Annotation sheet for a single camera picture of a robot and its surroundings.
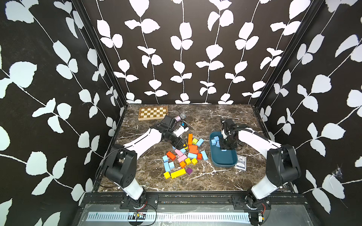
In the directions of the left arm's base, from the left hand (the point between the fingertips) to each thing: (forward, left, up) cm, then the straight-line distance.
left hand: (183, 139), depth 87 cm
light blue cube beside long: (-12, +8, -9) cm, 17 cm away
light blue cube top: (+2, -21, -8) cm, 23 cm away
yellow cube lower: (-11, -7, -8) cm, 15 cm away
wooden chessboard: (+30, +23, -8) cm, 39 cm away
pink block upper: (-4, +3, -10) cm, 11 cm away
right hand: (-2, -25, -4) cm, 25 cm away
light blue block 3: (-8, -14, -10) cm, 19 cm away
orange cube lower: (-12, +1, -9) cm, 15 cm away
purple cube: (-16, -3, -10) cm, 19 cm away
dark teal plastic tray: (-9, -24, -9) cm, 28 cm away
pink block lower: (-8, +1, -10) cm, 13 cm away
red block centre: (-1, -7, -10) cm, 12 cm away
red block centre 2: (-3, -7, -10) cm, 13 cm away
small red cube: (-7, -11, -10) cm, 16 cm away
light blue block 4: (-6, -6, -10) cm, 13 cm away
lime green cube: (+3, -8, -8) cm, 12 cm away
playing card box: (-13, -37, -10) cm, 40 cm away
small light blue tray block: (+4, -23, -7) cm, 25 cm away
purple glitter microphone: (+26, 0, -8) cm, 27 cm away
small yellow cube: (-18, +10, -9) cm, 23 cm away
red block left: (-6, +8, -9) cm, 14 cm away
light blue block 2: (-13, +10, -9) cm, 19 cm away
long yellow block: (-17, +4, -10) cm, 20 cm away
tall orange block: (+6, -5, -10) cm, 12 cm away
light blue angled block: (-3, 0, -10) cm, 10 cm away
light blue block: (+3, -12, -10) cm, 16 cm away
